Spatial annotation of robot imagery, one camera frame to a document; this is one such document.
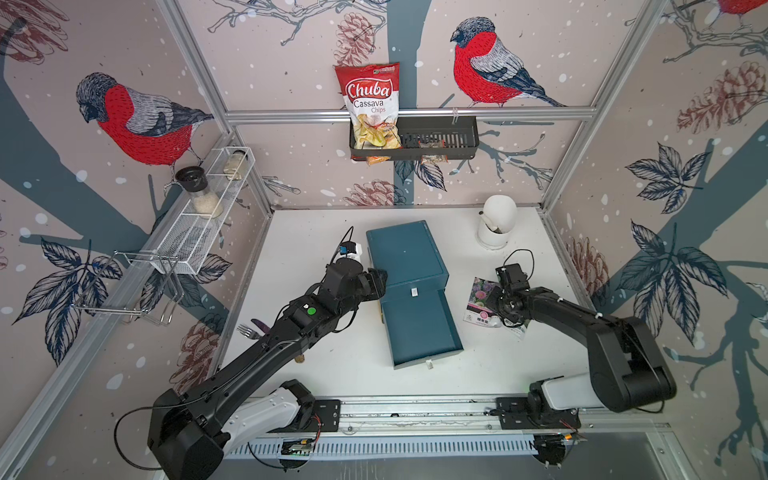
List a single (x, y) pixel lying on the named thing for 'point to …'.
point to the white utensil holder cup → (501, 210)
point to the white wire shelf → (188, 244)
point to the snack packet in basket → (433, 144)
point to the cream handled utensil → (488, 223)
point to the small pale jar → (232, 163)
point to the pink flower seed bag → (478, 311)
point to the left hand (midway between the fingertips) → (386, 270)
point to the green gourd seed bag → (518, 328)
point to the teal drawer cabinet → (415, 312)
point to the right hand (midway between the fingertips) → (490, 300)
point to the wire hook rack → (133, 286)
